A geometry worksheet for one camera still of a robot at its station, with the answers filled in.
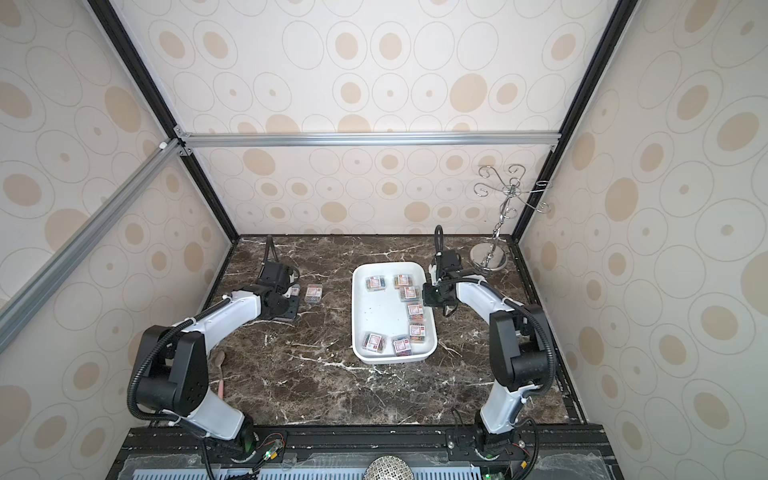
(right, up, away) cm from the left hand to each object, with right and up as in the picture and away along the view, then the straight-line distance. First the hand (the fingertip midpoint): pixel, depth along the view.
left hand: (297, 303), depth 92 cm
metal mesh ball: (+29, -35, -24) cm, 51 cm away
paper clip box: (+24, +5, +10) cm, 27 cm away
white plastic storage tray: (+29, -7, +3) cm, 30 cm away
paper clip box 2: (+33, +7, +10) cm, 35 cm away
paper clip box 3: (+36, +3, +8) cm, 37 cm away
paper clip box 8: (+3, +2, +8) cm, 8 cm away
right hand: (+45, +1, +3) cm, 45 cm away
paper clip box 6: (+37, -9, -1) cm, 38 cm away
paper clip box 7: (+33, -12, -5) cm, 35 cm away
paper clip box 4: (+37, -3, +3) cm, 37 cm away
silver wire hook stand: (+68, +15, +19) cm, 72 cm away
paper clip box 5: (+24, -11, -3) cm, 27 cm away
